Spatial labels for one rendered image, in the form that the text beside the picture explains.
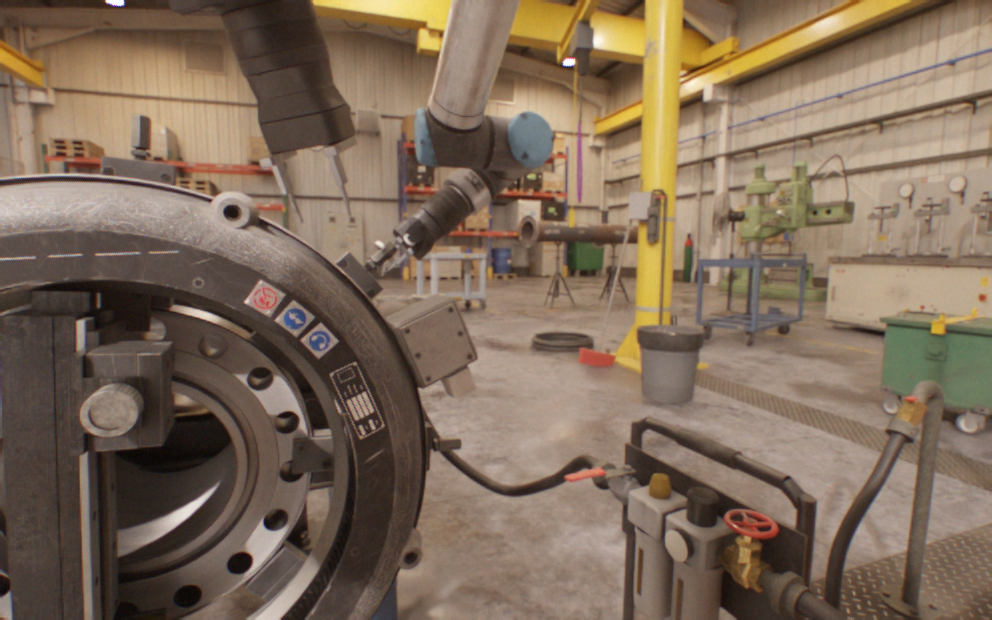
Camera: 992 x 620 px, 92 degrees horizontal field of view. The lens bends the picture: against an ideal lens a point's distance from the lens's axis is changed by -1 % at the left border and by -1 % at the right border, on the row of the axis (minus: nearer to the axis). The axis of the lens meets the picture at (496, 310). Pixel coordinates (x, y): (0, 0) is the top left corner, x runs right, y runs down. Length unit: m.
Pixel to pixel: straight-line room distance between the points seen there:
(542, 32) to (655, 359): 10.97
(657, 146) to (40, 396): 3.85
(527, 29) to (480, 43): 12.40
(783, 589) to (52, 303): 0.95
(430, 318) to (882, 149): 12.15
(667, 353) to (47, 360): 2.80
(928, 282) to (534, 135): 5.66
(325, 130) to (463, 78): 0.32
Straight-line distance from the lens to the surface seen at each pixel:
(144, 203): 0.65
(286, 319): 0.64
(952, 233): 6.97
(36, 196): 0.68
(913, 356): 3.40
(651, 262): 3.99
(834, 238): 12.92
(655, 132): 4.09
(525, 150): 0.86
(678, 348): 3.03
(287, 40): 0.47
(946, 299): 6.19
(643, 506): 0.97
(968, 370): 3.34
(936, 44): 12.55
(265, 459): 0.82
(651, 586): 1.04
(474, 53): 0.73
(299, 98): 0.48
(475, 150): 0.84
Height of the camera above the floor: 0.90
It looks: 7 degrees down
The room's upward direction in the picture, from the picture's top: straight up
